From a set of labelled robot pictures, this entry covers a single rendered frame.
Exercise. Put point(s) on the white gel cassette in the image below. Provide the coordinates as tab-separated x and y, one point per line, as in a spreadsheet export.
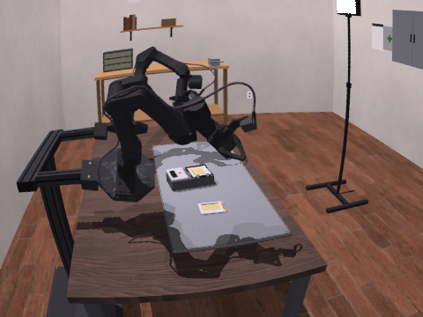
201	170

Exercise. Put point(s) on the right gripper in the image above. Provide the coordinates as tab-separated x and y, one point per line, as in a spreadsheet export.
224	138

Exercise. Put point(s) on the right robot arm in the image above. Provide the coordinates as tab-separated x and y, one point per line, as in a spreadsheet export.
173	122

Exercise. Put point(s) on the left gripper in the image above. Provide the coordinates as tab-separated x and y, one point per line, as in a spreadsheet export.
181	96

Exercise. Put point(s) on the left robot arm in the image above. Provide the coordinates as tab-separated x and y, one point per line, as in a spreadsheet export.
142	64

